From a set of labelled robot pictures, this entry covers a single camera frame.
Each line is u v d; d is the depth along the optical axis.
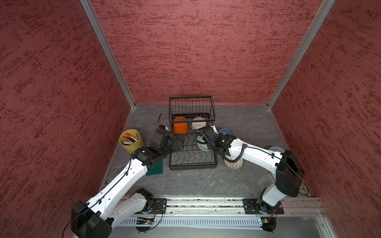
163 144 0.59
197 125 0.97
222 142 0.59
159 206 0.74
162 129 0.70
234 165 0.87
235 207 0.76
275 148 0.88
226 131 0.95
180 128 0.98
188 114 1.09
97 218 0.37
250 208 0.74
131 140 0.89
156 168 0.88
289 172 0.43
